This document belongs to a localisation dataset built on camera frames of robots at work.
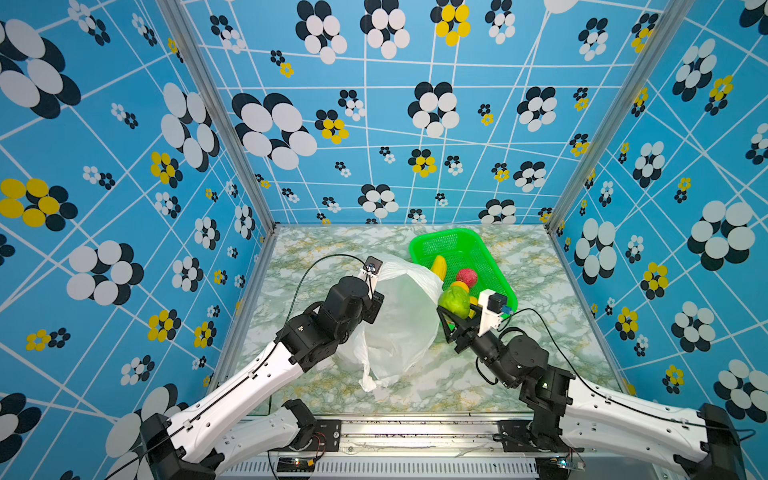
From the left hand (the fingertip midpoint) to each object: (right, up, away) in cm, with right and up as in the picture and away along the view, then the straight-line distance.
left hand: (374, 282), depth 72 cm
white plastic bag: (+7, -18, +19) cm, 27 cm away
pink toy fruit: (+29, 0, +26) cm, 39 cm away
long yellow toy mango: (+21, +2, +30) cm, 36 cm away
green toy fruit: (+18, -3, -10) cm, 20 cm away
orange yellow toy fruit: (+27, -3, +24) cm, 36 cm away
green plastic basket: (+32, +4, +37) cm, 49 cm away
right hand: (+18, -5, -4) cm, 19 cm away
